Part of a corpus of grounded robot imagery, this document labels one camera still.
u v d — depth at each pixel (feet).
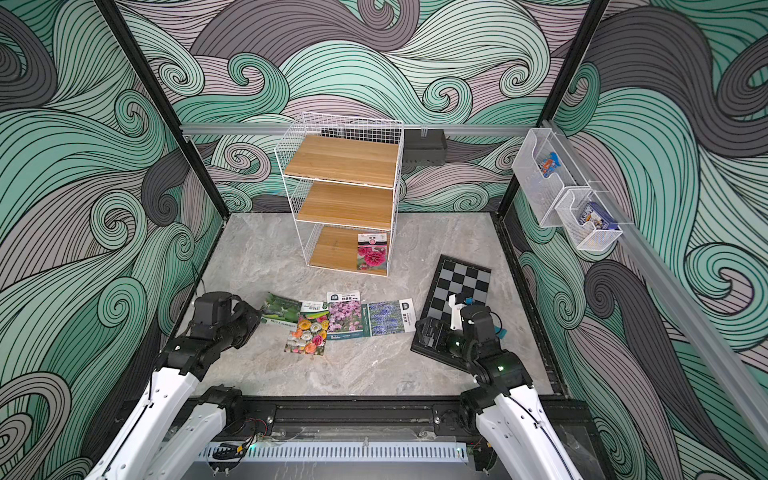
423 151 3.11
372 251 3.51
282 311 2.81
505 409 1.58
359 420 2.44
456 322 2.24
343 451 2.29
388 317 3.03
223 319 2.00
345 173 2.42
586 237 2.07
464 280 3.13
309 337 2.87
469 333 1.89
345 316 3.02
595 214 2.15
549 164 2.73
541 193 2.74
